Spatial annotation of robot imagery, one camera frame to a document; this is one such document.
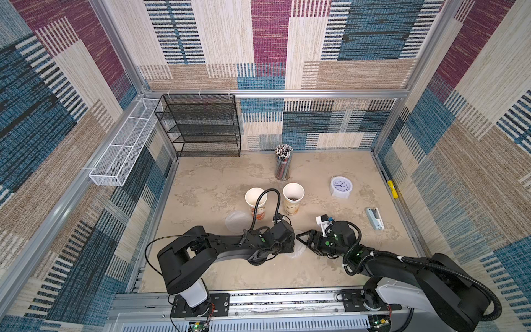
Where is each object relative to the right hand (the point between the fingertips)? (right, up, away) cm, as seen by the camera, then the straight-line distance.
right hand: (301, 243), depth 83 cm
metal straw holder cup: (-6, +33, +14) cm, 36 cm away
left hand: (-3, -2, +2) cm, 4 cm away
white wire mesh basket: (-81, +30, +8) cm, 87 cm away
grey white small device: (+34, +8, +9) cm, 36 cm away
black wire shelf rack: (-47, +53, +25) cm, 75 cm away
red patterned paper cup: (-20, +19, +1) cm, 27 cm away
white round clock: (+22, +21, +19) cm, 36 cm away
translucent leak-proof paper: (-27, +6, +11) cm, 30 cm away
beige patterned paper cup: (-3, +19, +4) cm, 20 cm away
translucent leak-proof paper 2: (-1, -1, 0) cm, 2 cm away
